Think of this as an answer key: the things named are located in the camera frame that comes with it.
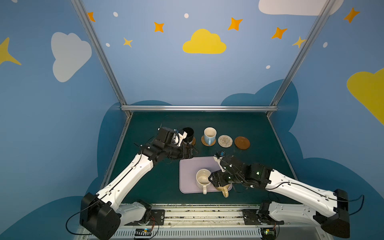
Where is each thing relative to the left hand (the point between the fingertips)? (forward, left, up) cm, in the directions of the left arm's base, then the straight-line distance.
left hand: (193, 152), depth 74 cm
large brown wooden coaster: (+21, -1, -21) cm, 29 cm away
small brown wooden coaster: (+21, -35, -22) cm, 46 cm away
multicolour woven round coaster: (+22, -23, -21) cm, 38 cm away
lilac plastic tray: (+2, +2, -22) cm, 23 cm away
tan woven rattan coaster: (+21, -7, -21) cm, 31 cm away
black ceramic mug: (+21, +2, -11) cm, 23 cm away
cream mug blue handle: (+23, -12, -15) cm, 30 cm away
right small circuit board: (-31, -38, -25) cm, 55 cm away
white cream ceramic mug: (-7, -5, -19) cm, 21 cm away
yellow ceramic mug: (-14, -17, -14) cm, 26 cm away
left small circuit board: (-32, +24, -25) cm, 47 cm away
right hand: (-10, -11, -5) cm, 16 cm away
